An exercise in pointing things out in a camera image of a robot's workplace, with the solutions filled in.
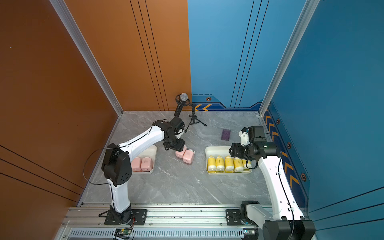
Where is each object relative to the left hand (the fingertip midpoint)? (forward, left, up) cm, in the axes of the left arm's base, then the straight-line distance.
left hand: (179, 146), depth 89 cm
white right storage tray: (+4, -28, -13) cm, 32 cm away
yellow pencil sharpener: (-9, -19, -2) cm, 21 cm away
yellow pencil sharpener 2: (-11, -24, -2) cm, 26 cm away
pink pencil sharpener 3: (-5, -6, -2) cm, 8 cm away
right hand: (-9, -30, +10) cm, 33 cm away
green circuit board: (-42, +25, -12) cm, 50 cm away
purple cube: (+13, -30, -6) cm, 33 cm away
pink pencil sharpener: (-11, +18, -3) cm, 21 cm away
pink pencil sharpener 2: (-4, 0, -3) cm, 5 cm away
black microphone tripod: (+25, -8, -3) cm, 26 cm away
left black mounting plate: (-36, +18, -9) cm, 41 cm away
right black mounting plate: (-36, -29, -8) cm, 47 cm away
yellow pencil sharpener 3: (-10, -29, -3) cm, 31 cm away
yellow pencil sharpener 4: (-11, -34, -2) cm, 36 cm away
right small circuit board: (-41, -36, -10) cm, 55 cm away
